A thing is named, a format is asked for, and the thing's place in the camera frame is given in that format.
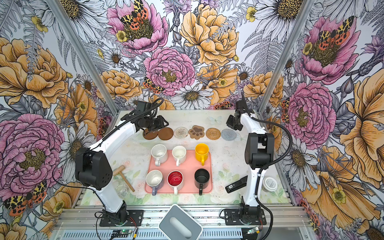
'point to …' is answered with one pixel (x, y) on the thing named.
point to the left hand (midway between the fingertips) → (166, 128)
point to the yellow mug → (201, 151)
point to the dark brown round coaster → (165, 133)
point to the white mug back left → (159, 153)
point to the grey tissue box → (178, 225)
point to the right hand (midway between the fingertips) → (229, 128)
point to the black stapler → (236, 185)
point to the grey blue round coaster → (228, 134)
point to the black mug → (201, 178)
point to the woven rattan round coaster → (213, 133)
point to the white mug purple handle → (154, 179)
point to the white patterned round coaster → (180, 132)
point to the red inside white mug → (175, 179)
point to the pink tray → (188, 167)
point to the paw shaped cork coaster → (196, 132)
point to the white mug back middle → (179, 153)
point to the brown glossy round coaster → (150, 135)
